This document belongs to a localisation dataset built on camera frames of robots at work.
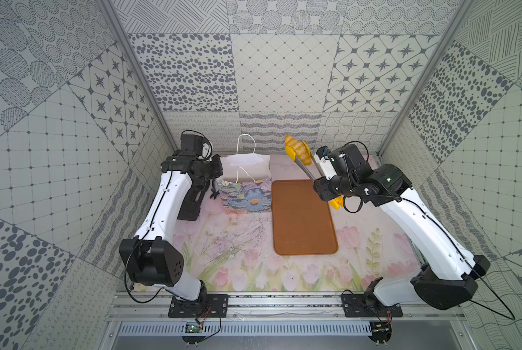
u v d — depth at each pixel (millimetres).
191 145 609
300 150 764
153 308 753
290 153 754
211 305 734
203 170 673
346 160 471
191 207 935
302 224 915
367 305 666
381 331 721
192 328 716
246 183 769
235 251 873
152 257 418
